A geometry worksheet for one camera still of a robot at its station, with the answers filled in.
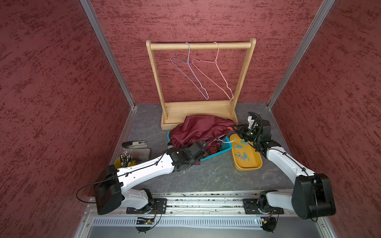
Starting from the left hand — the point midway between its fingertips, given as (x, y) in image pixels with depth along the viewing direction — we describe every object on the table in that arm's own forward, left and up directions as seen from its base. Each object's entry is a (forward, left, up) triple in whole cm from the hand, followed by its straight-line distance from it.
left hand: (186, 153), depth 80 cm
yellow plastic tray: (+10, -34, -12) cm, 38 cm away
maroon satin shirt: (+14, -5, +5) cm, 16 cm away
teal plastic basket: (+9, -24, -5) cm, 27 cm away
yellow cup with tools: (-6, +31, +4) cm, 32 cm away
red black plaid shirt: (+8, -17, -6) cm, 20 cm away
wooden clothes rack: (+44, +12, -14) cm, 47 cm away
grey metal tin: (+3, +30, -10) cm, 31 cm away
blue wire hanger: (+54, +2, +19) cm, 57 cm away
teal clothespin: (+4, -37, -12) cm, 39 cm away
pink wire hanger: (+54, -16, +18) cm, 59 cm away
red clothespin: (+13, -26, +5) cm, 30 cm away
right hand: (+13, -26, +5) cm, 29 cm away
